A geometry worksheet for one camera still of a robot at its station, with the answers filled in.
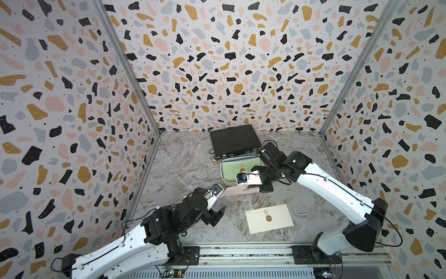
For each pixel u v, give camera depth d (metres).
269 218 0.84
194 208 0.47
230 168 1.00
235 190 0.65
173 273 0.71
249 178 0.60
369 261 0.74
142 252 0.57
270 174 0.59
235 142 1.11
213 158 1.06
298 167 0.49
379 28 0.76
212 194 0.58
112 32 0.75
